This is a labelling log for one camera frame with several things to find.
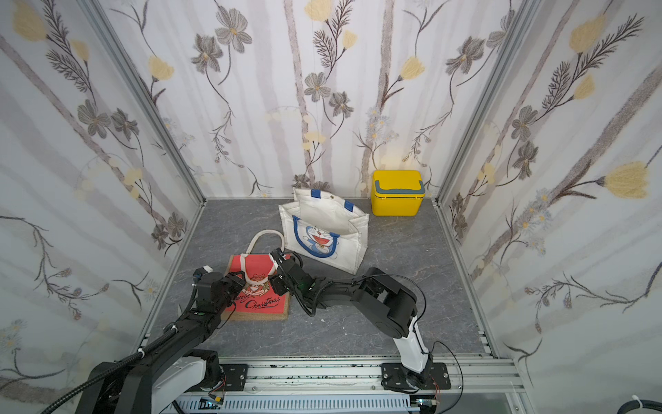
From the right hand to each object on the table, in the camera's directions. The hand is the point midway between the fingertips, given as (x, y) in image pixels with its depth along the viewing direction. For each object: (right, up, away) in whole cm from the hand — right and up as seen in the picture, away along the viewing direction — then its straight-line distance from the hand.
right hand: (275, 268), depth 87 cm
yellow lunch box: (+47, +28, +20) cm, 58 cm away
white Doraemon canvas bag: (+17, +14, +13) cm, 25 cm away
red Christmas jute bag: (-6, -11, +1) cm, 13 cm away
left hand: (-11, -2, +2) cm, 11 cm away
